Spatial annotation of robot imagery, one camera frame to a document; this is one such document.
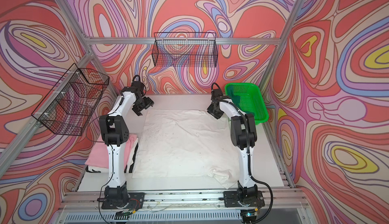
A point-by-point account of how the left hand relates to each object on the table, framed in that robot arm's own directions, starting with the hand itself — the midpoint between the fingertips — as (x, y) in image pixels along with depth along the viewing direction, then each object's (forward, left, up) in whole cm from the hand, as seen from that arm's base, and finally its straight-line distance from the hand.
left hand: (151, 107), depth 103 cm
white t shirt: (-24, -25, -8) cm, 35 cm away
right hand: (-5, -42, -5) cm, 43 cm away
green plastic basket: (+15, -73, -8) cm, 75 cm away
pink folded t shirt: (-34, +23, -1) cm, 41 cm away
